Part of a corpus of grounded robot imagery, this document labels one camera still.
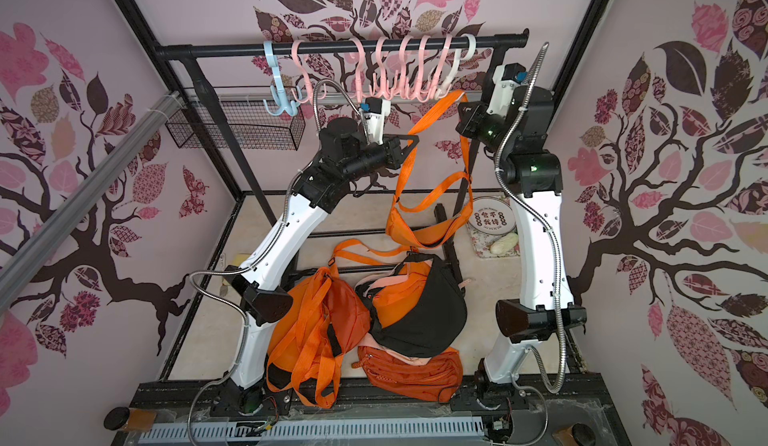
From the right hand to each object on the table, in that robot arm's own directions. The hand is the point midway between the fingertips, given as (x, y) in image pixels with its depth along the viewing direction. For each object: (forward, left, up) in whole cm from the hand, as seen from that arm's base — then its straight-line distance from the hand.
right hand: (462, 100), depth 61 cm
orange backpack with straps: (-36, +38, -49) cm, 71 cm away
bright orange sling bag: (-3, +7, -42) cm, 43 cm away
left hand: (-3, +10, -8) cm, 13 cm away
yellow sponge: (-4, +69, -54) cm, 88 cm away
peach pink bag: (-15, +22, -52) cm, 58 cm away
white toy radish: (-1, -23, -52) cm, 56 cm away
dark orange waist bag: (-43, +6, -50) cm, 66 cm away
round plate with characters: (+14, -23, -55) cm, 61 cm away
